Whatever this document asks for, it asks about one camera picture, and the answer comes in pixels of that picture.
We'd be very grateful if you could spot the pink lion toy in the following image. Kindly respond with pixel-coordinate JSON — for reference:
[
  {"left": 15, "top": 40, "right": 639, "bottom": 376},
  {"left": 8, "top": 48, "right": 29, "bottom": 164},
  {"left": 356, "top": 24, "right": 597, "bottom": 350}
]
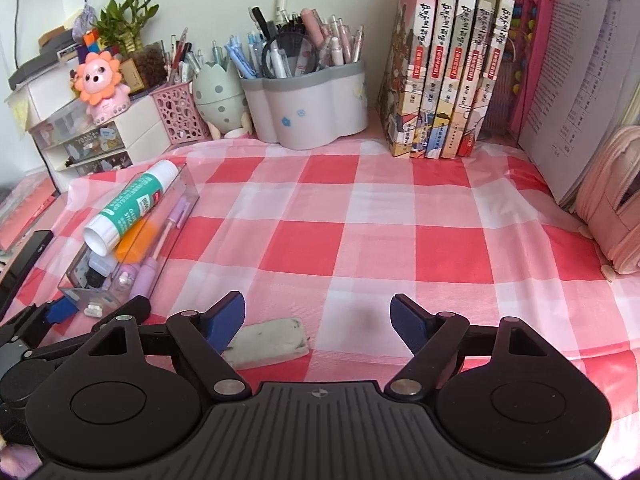
[{"left": 74, "top": 51, "right": 130, "bottom": 126}]

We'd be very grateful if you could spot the white box with note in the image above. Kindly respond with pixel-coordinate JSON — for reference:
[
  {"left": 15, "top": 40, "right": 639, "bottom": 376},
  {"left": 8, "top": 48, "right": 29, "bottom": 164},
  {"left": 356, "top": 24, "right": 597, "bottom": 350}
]
[{"left": 6, "top": 75, "right": 75, "bottom": 133}]

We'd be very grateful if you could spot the magnifying glass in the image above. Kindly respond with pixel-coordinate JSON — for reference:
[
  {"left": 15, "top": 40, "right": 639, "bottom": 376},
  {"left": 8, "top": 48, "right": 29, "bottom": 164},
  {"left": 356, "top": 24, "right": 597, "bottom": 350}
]
[{"left": 262, "top": 32, "right": 319, "bottom": 79}]

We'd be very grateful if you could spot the green white glue stick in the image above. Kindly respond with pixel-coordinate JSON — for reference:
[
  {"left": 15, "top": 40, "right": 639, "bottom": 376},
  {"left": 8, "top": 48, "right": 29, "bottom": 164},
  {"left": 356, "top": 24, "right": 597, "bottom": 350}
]
[{"left": 82, "top": 159, "right": 179, "bottom": 257}]

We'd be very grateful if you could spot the lilac mechanical pencil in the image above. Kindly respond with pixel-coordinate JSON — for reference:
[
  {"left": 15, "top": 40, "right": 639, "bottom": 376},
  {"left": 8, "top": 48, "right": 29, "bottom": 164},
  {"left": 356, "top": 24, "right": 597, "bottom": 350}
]
[{"left": 129, "top": 195, "right": 191, "bottom": 299}]

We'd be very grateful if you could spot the bamboo plant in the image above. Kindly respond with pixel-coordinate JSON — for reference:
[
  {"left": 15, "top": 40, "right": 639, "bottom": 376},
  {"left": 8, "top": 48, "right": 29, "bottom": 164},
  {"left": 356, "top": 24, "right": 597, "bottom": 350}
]
[{"left": 94, "top": 0, "right": 160, "bottom": 58}]

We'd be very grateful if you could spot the black box on top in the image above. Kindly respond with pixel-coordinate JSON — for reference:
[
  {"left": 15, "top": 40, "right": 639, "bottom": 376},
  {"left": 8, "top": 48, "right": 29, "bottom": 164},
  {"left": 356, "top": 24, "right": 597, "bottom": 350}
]
[{"left": 8, "top": 29, "right": 78, "bottom": 91}]

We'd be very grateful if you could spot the green egg pen holder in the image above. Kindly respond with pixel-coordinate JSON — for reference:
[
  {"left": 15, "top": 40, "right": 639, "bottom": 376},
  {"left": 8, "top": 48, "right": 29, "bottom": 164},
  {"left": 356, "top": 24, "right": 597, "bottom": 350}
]
[{"left": 192, "top": 62, "right": 254, "bottom": 140}]

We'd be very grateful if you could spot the pink checkered cloth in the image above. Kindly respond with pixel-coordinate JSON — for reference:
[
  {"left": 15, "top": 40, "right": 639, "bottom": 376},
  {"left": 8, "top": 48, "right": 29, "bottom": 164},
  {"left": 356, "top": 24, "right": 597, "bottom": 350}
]
[{"left": 8, "top": 134, "right": 640, "bottom": 421}]

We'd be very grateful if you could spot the rubik's cube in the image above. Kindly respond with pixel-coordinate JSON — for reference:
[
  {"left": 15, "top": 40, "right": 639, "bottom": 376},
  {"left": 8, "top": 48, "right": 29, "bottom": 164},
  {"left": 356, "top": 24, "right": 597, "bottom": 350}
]
[{"left": 82, "top": 28, "right": 107, "bottom": 53}]

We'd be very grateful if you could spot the pink pencil case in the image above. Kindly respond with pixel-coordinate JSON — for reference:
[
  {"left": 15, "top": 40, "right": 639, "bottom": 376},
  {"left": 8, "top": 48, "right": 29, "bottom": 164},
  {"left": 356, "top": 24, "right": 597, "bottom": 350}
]
[{"left": 575, "top": 126, "right": 639, "bottom": 275}]

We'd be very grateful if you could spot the white desktop drawer unit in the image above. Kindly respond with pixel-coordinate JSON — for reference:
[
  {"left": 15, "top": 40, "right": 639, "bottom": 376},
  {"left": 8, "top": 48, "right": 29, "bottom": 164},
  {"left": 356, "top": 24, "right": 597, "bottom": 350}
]
[{"left": 29, "top": 96, "right": 171, "bottom": 193}]

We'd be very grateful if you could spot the white flower-shaped pen holder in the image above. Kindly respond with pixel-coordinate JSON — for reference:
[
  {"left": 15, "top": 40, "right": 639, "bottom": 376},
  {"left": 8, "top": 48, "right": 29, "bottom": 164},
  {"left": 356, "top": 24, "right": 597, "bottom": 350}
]
[{"left": 241, "top": 61, "right": 369, "bottom": 151}]

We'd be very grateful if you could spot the purple cartoon multicolour pen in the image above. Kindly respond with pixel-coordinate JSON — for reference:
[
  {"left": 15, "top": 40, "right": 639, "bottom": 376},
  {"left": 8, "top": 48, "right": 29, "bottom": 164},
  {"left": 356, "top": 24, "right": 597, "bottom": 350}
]
[{"left": 112, "top": 263, "right": 140, "bottom": 296}]

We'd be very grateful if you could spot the pink perforated pen holder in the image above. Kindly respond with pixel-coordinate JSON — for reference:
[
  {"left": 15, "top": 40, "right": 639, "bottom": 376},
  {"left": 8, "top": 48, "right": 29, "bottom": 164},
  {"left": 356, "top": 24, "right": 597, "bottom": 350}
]
[{"left": 151, "top": 82, "right": 210, "bottom": 146}]

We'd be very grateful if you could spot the green highlighter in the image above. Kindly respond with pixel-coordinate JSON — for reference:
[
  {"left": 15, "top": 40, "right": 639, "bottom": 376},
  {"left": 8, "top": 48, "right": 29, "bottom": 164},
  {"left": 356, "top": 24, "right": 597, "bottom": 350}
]
[{"left": 88, "top": 252, "right": 118, "bottom": 278}]

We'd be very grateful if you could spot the open paper document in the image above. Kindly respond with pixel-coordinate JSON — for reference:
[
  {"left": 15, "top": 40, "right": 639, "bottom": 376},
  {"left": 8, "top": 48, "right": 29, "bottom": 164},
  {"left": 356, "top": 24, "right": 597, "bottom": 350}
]
[{"left": 520, "top": 0, "right": 639, "bottom": 205}]

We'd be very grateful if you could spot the orange highlighter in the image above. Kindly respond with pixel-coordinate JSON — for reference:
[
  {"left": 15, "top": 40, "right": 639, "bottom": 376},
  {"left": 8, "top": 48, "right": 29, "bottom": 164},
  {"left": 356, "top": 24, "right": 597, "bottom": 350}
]
[{"left": 115, "top": 219, "right": 157, "bottom": 264}]

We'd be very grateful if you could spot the black phone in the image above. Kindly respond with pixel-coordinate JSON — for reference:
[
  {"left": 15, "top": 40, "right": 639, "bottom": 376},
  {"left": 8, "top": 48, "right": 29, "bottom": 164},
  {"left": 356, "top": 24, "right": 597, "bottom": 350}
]
[{"left": 0, "top": 230, "right": 53, "bottom": 318}]

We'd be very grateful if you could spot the pink boxed book set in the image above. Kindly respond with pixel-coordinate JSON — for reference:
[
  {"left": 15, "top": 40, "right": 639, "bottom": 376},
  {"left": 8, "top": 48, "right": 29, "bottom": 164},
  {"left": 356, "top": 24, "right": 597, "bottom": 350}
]
[{"left": 378, "top": 0, "right": 515, "bottom": 159}]

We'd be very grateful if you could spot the white eraser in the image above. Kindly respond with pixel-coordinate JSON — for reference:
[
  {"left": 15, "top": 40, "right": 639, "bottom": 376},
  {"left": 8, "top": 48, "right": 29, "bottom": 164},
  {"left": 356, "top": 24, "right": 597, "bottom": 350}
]
[{"left": 222, "top": 318, "right": 309, "bottom": 370}]

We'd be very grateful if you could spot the clear plastic organizer box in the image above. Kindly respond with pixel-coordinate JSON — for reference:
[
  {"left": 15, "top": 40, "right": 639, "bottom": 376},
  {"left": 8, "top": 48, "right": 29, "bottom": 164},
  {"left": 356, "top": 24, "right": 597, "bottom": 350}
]
[{"left": 58, "top": 159, "right": 198, "bottom": 318}]

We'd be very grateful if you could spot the black marker pen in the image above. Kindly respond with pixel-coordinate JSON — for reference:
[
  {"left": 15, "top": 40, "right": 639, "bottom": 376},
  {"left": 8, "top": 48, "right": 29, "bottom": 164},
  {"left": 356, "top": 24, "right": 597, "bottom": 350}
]
[{"left": 85, "top": 268, "right": 107, "bottom": 289}]

